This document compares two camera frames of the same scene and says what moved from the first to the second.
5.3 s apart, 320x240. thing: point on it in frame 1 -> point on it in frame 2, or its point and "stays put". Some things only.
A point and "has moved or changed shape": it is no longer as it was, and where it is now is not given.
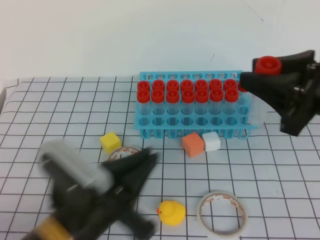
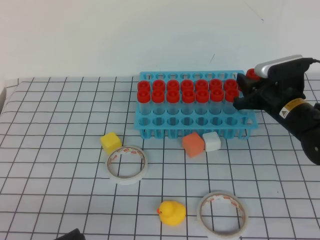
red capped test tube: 267,64 has moved or changed shape
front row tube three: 172,99 stays put
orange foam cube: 193,144 stays put
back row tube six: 215,85 stays put
